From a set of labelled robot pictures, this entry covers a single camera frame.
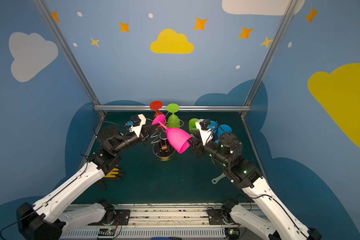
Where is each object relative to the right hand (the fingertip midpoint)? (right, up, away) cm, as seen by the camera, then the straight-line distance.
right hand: (192, 131), depth 61 cm
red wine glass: (-19, +14, +23) cm, 33 cm away
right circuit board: (+21, -51, +12) cm, 57 cm away
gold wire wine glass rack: (-17, -13, +38) cm, 43 cm away
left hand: (-15, +4, +3) cm, 16 cm away
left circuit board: (-42, -51, +12) cm, 67 cm away
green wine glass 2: (+3, +3, +34) cm, 35 cm away
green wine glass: (-10, +6, +28) cm, 31 cm away
